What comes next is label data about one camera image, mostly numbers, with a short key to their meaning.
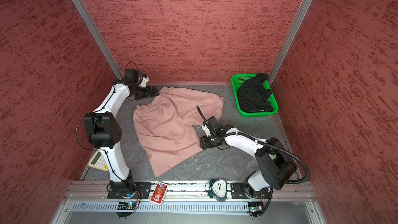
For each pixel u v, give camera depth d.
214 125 0.70
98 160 0.81
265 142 0.47
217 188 0.72
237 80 1.18
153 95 0.85
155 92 0.87
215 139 0.63
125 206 0.72
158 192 0.72
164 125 0.97
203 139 0.77
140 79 0.77
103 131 0.52
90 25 0.86
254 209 0.71
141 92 0.81
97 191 0.76
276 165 0.44
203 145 0.76
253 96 1.02
